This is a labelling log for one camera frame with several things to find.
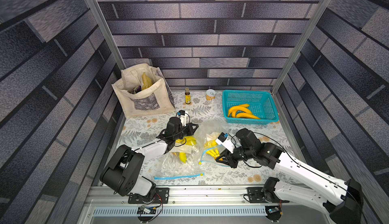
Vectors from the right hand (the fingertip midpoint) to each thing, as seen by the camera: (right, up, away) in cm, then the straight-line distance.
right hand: (216, 157), depth 71 cm
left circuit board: (-34, -25, 0) cm, 42 cm away
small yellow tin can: (+1, +33, +40) cm, 52 cm away
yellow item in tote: (-41, +40, +22) cm, 61 cm away
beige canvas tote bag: (-35, +29, +21) cm, 50 cm away
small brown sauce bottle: (-16, +31, +35) cm, 50 cm away
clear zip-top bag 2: (-4, -1, 0) cm, 4 cm away
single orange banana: (+24, +23, +33) cm, 47 cm away
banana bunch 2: (-2, +3, -2) cm, 4 cm away
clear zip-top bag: (-24, -8, +8) cm, 26 cm away
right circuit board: (+27, -27, +2) cm, 39 cm away
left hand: (-8, +13, +13) cm, 21 cm away
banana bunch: (-16, +3, +20) cm, 26 cm away
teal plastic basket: (+39, +26, +39) cm, 61 cm away
